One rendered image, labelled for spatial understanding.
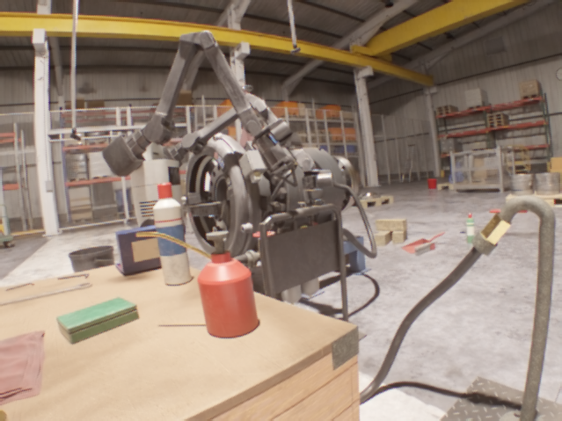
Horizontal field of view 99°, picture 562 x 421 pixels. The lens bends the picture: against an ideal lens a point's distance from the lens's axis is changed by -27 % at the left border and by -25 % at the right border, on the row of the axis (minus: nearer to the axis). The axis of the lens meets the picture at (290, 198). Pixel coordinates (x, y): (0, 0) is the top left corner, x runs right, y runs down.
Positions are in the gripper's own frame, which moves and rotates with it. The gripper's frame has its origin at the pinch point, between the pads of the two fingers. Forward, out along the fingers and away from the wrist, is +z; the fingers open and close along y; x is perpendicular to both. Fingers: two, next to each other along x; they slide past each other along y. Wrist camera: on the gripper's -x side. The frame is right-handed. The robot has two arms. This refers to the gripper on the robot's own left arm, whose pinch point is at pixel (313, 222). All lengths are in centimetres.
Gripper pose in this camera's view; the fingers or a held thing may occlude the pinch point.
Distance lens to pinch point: 135.7
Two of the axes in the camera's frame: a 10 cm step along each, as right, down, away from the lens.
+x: -2.1, -0.4, 9.8
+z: 1.1, 9.9, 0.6
